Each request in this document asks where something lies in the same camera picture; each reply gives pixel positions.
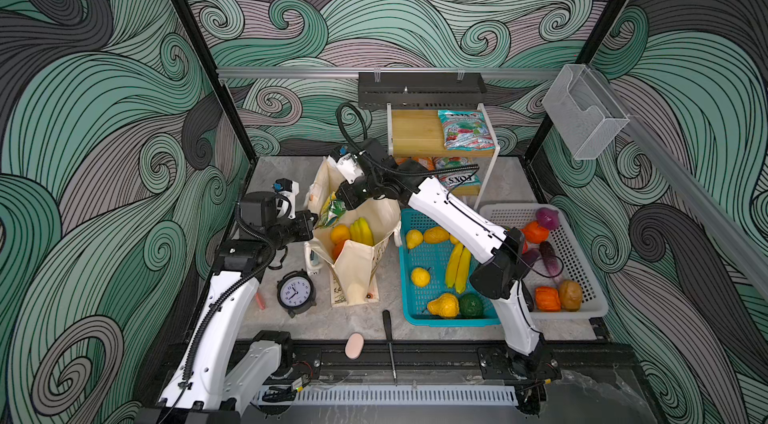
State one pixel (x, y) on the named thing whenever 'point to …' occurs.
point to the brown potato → (571, 295)
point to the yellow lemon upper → (414, 238)
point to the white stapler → (313, 263)
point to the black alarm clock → (296, 292)
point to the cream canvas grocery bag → (353, 274)
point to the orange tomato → (535, 233)
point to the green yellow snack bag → (332, 210)
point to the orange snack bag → (427, 162)
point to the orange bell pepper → (547, 299)
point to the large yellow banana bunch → (361, 232)
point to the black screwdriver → (388, 330)
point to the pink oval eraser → (354, 346)
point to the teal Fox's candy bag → (461, 178)
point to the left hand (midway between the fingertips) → (317, 214)
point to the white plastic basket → (560, 284)
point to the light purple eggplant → (548, 253)
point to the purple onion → (547, 218)
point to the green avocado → (470, 305)
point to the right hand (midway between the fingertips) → (337, 193)
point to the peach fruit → (339, 233)
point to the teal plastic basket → (436, 265)
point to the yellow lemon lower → (420, 277)
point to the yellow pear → (446, 305)
